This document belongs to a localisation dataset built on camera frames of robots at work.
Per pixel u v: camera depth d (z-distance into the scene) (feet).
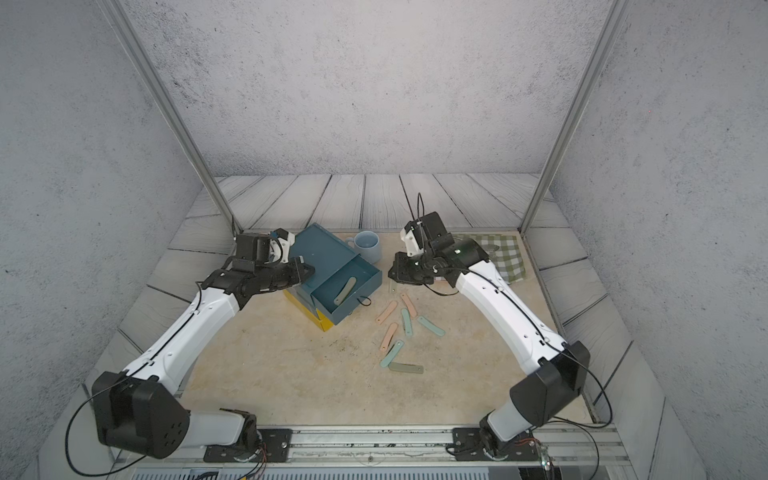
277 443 2.39
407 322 3.11
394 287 2.43
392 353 2.91
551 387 1.30
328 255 2.85
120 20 2.34
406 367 2.84
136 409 1.30
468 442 2.39
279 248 2.19
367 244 3.65
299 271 2.32
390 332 3.02
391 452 2.38
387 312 3.18
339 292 2.77
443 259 1.69
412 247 2.25
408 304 3.24
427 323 3.10
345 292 2.77
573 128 2.96
